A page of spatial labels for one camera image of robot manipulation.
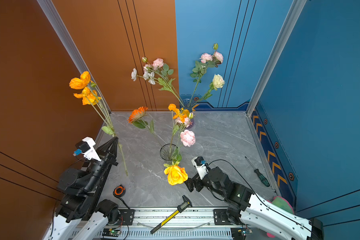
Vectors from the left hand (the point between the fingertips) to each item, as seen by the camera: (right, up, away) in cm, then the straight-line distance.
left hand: (117, 137), depth 59 cm
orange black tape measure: (-8, -30, +20) cm, 37 cm away
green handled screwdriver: (+71, -25, +26) cm, 80 cm away
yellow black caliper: (+24, -38, +16) cm, 48 cm away
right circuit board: (+53, -46, +11) cm, 71 cm away
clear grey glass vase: (+17, -9, +18) cm, 27 cm away
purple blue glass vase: (+29, +19, +40) cm, 53 cm away
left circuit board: (-9, -46, +11) cm, 49 cm away
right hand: (+28, -18, +11) cm, 35 cm away
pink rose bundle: (+27, 0, +8) cm, 28 cm away
